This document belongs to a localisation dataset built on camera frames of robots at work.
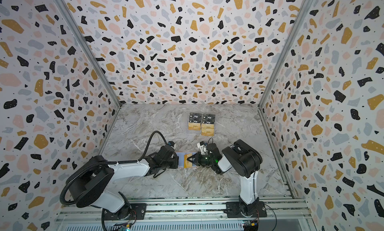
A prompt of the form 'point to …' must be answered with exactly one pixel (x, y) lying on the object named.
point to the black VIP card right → (208, 118)
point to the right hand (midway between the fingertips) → (187, 157)
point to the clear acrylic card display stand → (198, 133)
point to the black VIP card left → (195, 117)
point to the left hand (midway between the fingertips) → (182, 158)
